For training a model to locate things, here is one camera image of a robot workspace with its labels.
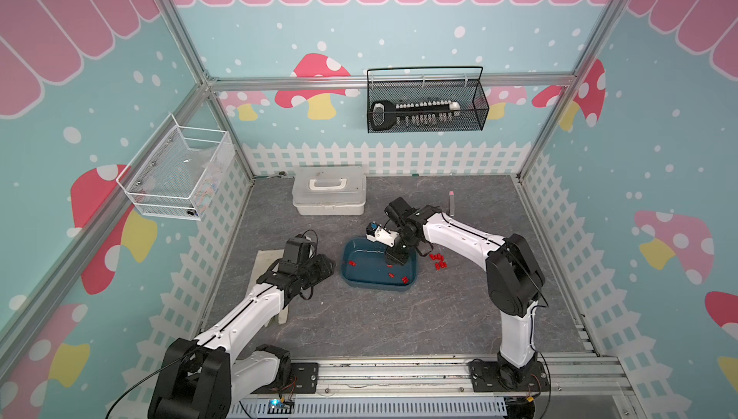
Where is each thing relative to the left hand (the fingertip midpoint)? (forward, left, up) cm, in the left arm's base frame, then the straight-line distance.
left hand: (333, 269), depth 87 cm
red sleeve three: (+5, -5, -6) cm, 9 cm away
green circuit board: (-34, +12, -9) cm, 37 cm away
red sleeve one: (+6, -35, -6) cm, 36 cm away
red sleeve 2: (+8, -35, -6) cm, 36 cm away
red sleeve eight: (+1, -18, -6) cm, 19 cm away
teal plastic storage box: (+4, -9, -8) cm, 13 cm away
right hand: (+5, -18, -1) cm, 19 cm away
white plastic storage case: (+27, +4, +6) cm, 28 cm away
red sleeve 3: (+6, -33, -7) cm, 35 cm away
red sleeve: (+8, -32, -7) cm, 34 cm away
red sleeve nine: (0, -23, -7) cm, 24 cm away
